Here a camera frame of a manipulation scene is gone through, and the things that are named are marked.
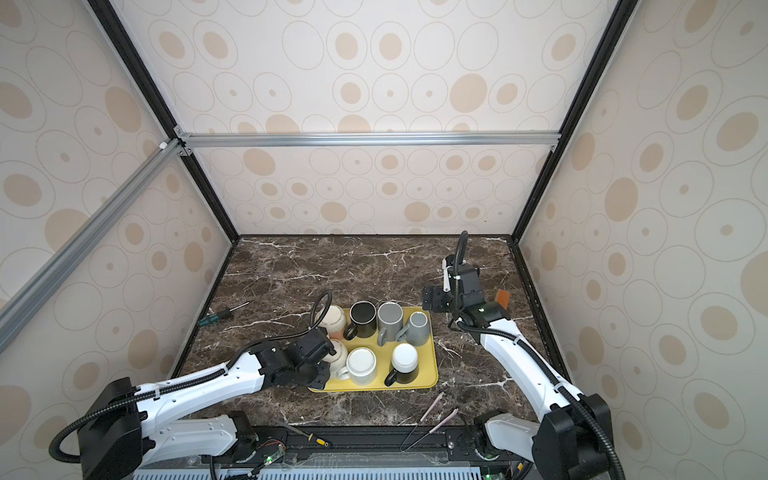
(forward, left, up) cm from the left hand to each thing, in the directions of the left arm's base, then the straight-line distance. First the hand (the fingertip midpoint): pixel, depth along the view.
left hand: (333, 375), depth 80 cm
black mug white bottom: (+2, -19, +4) cm, 20 cm away
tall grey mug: (+15, -15, +4) cm, 22 cm away
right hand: (+20, -29, +11) cm, 37 cm away
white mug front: (+2, -7, +2) cm, 8 cm away
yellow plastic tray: (+3, -26, -5) cm, 27 cm away
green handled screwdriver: (+21, +39, -5) cm, 45 cm away
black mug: (+16, -7, +3) cm, 18 cm away
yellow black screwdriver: (-15, +3, -4) cm, 15 cm away
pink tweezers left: (-10, -24, -5) cm, 26 cm away
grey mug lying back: (+12, -23, 0) cm, 26 cm away
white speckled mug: (+3, -1, +3) cm, 5 cm away
